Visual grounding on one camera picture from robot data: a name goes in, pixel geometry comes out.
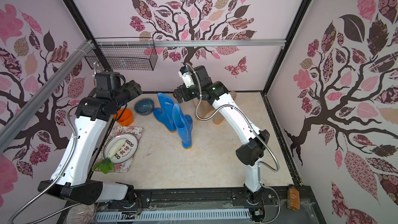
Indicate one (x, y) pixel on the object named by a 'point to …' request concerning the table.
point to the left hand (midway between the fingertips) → (135, 92)
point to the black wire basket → (123, 53)
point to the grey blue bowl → (144, 107)
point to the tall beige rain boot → (202, 108)
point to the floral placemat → (123, 167)
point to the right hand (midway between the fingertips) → (183, 89)
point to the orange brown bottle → (293, 198)
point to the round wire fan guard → (80, 214)
